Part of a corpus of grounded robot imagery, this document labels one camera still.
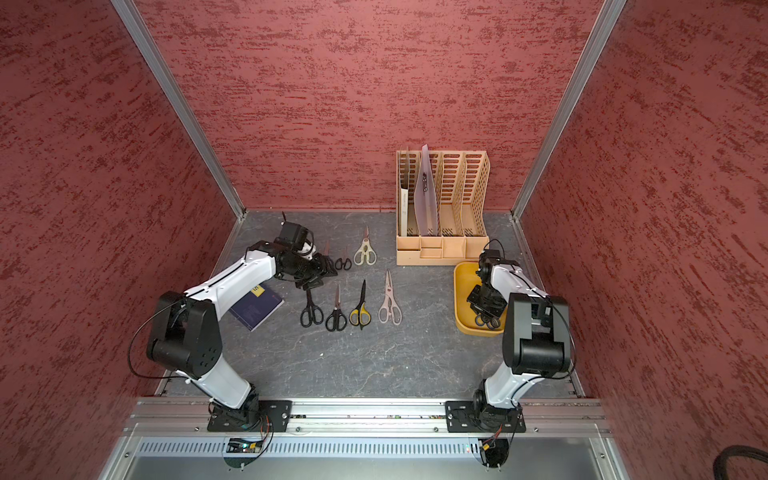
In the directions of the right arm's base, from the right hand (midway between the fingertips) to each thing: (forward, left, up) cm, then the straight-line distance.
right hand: (479, 315), depth 90 cm
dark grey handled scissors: (-2, -3, -1) cm, 4 cm away
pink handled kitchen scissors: (+2, +28, -1) cm, 28 cm away
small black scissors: (+22, +44, -1) cm, 49 cm away
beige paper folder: (+27, +22, +19) cm, 40 cm away
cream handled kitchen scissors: (+26, +37, 0) cm, 45 cm away
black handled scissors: (0, +45, -2) cm, 45 cm away
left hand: (+8, +46, +10) cm, 47 cm away
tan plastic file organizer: (+28, +2, +6) cm, 29 cm away
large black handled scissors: (+2, +53, 0) cm, 53 cm away
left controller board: (-32, +67, -3) cm, 74 cm away
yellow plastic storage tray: (+13, +2, -1) cm, 13 cm away
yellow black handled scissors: (+1, +37, -1) cm, 37 cm away
